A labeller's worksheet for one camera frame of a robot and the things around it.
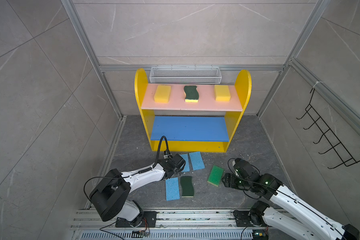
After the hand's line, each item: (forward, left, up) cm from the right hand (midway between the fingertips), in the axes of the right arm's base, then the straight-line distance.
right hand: (226, 179), depth 78 cm
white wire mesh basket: (+62, +20, +25) cm, 69 cm away
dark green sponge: (-2, +21, -9) cm, 23 cm away
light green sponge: (+5, +4, -8) cm, 10 cm away
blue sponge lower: (-4, +29, -7) cm, 31 cm away
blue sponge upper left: (+11, +21, -7) cm, 25 cm away
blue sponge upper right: (+15, +15, -7) cm, 22 cm away
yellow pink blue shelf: (+39, +16, +7) cm, 43 cm away
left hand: (+10, +29, -5) cm, 31 cm away
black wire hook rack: (-1, -44, +24) cm, 50 cm away
